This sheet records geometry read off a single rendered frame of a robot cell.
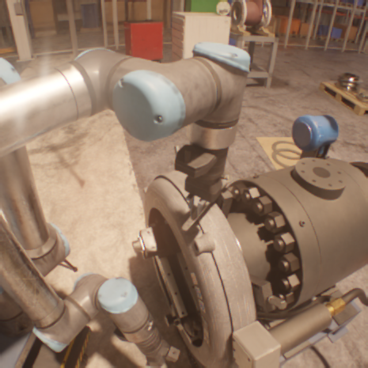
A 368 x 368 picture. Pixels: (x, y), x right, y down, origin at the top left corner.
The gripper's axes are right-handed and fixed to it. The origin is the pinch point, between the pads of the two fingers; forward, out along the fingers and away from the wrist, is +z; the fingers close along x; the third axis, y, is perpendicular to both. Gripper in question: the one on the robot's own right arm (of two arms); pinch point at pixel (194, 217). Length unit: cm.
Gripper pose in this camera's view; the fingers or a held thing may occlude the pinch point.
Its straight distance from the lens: 62.9
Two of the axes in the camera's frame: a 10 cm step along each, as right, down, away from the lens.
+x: -8.5, -3.9, 3.5
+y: 5.2, -5.5, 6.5
